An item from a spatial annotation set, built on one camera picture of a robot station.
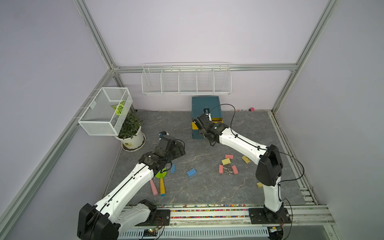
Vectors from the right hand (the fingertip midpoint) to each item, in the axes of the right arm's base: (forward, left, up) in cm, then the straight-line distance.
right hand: (205, 125), depth 88 cm
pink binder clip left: (-20, -9, -17) cm, 28 cm away
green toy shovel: (-24, +26, -17) cm, 39 cm away
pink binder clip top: (-12, -16, -16) cm, 26 cm away
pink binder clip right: (-20, -18, -17) cm, 32 cm away
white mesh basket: (+2, +56, +9) cm, 56 cm away
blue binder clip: (-20, +20, -17) cm, 33 cm away
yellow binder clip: (-15, -13, -17) cm, 26 cm away
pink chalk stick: (-31, +29, -16) cm, 45 cm away
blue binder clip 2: (-22, +8, -16) cm, 29 cm away
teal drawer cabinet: (+16, +4, +3) cm, 17 cm away
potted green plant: (-5, +44, -3) cm, 44 cm away
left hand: (-16, +15, -2) cm, 22 cm away
